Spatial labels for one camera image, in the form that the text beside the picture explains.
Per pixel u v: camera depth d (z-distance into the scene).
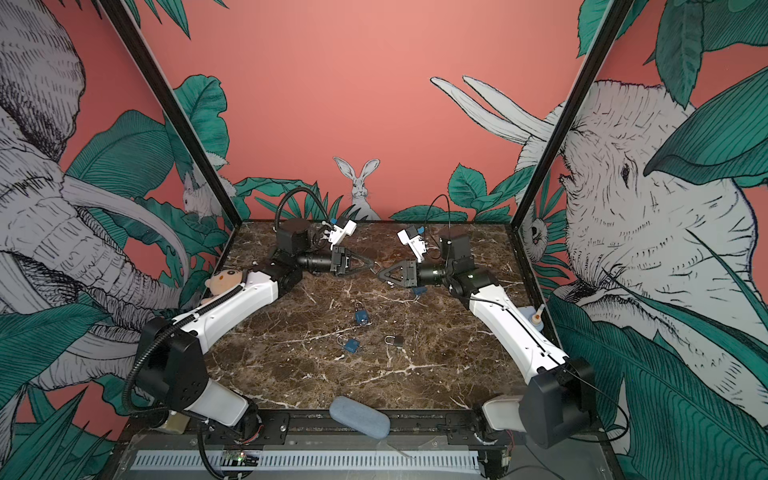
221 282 0.92
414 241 0.68
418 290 1.01
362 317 0.93
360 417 0.74
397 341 0.90
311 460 0.70
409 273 0.64
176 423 0.70
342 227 0.70
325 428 0.75
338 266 0.66
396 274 0.66
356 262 0.71
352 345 0.88
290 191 0.61
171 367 0.43
